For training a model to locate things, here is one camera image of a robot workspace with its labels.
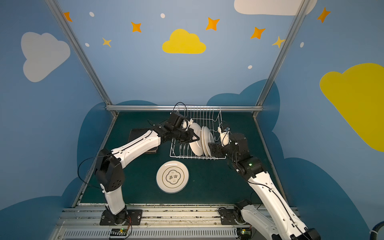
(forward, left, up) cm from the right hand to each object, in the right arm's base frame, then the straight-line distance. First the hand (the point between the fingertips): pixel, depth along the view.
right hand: (218, 139), depth 74 cm
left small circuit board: (-39, +47, -27) cm, 67 cm away
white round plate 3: (+3, +8, -10) cm, 13 cm away
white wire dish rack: (+34, +4, -24) cm, 42 cm away
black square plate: (+18, +56, -22) cm, 62 cm away
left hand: (+5, +10, -5) cm, 12 cm away
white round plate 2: (0, +11, -8) cm, 13 cm away
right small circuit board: (-36, -15, -29) cm, 49 cm away
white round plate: (-11, +25, -26) cm, 38 cm away
